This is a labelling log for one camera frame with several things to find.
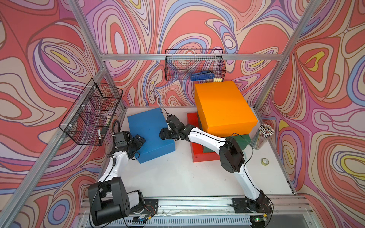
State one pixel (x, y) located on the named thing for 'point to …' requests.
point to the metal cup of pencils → (265, 132)
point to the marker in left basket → (99, 136)
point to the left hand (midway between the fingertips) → (142, 142)
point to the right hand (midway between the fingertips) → (163, 138)
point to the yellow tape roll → (264, 161)
